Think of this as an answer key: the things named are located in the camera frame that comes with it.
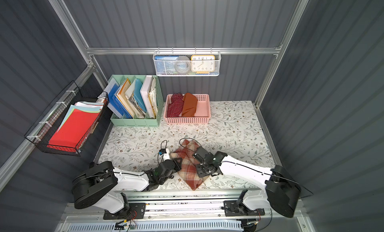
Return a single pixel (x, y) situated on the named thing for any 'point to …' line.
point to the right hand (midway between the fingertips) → (203, 169)
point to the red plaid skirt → (188, 172)
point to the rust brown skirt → (189, 104)
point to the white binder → (144, 92)
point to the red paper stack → (79, 120)
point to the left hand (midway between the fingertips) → (182, 159)
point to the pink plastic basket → (203, 113)
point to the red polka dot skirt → (175, 108)
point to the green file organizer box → (136, 100)
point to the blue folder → (116, 103)
